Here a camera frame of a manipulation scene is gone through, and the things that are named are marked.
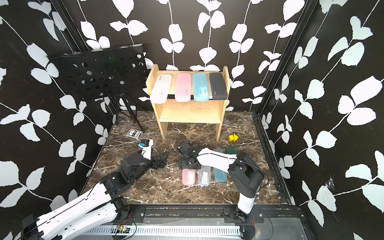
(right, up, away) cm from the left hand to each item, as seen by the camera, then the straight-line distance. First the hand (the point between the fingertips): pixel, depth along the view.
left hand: (162, 149), depth 74 cm
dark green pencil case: (+41, -4, +23) cm, 47 cm away
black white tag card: (-27, +6, +30) cm, 41 cm away
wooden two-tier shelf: (+16, +20, +18) cm, 32 cm away
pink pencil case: (+13, -17, +8) cm, 23 cm away
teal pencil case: (+32, -18, +13) cm, 39 cm away
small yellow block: (+44, +3, +29) cm, 53 cm away
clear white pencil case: (+22, -18, +11) cm, 31 cm away
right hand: (+10, -11, +13) cm, 20 cm away
